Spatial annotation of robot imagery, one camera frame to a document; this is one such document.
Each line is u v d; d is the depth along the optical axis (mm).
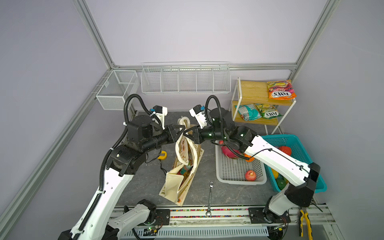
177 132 586
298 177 413
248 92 846
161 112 540
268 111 943
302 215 736
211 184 834
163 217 738
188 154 666
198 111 567
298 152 907
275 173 462
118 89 1008
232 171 887
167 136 518
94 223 358
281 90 806
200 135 563
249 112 938
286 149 906
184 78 993
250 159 478
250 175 820
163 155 938
